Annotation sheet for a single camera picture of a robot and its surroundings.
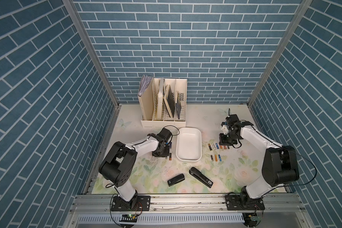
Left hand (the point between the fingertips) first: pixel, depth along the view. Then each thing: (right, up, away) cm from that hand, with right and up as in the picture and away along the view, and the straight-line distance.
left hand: (167, 155), depth 91 cm
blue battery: (+34, +4, +5) cm, 35 cm away
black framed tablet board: (+1, +35, +8) cm, 36 cm away
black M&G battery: (+41, +4, +3) cm, 41 cm away
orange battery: (+36, +4, +5) cm, 37 cm away
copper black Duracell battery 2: (+29, +4, +2) cm, 29 cm away
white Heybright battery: (+31, +5, +4) cm, 32 cm away
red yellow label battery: (+39, +4, +4) cm, 39 cm away
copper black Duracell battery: (+2, -1, -1) cm, 2 cm away
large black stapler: (+19, -9, -12) cm, 24 cm away
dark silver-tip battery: (+29, -2, 0) cm, 29 cm away
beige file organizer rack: (-3, +34, +5) cm, 34 cm away
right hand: (+35, +8, -1) cm, 36 cm away
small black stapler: (+6, -11, -12) cm, 17 cm away
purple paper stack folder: (-15, +49, +2) cm, 51 cm away
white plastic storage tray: (+14, +4, +5) cm, 16 cm away
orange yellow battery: (+31, -2, 0) cm, 31 cm away
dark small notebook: (+7, +34, +20) cm, 40 cm away
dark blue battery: (+2, +6, +5) cm, 8 cm away
